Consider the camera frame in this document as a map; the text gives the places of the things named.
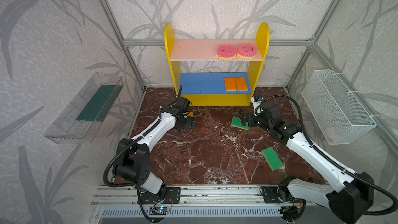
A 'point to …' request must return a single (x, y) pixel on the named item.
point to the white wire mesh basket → (341, 117)
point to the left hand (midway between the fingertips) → (186, 124)
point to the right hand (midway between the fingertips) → (247, 112)
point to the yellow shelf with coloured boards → (216, 72)
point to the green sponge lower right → (272, 158)
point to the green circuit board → (157, 211)
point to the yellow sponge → (190, 114)
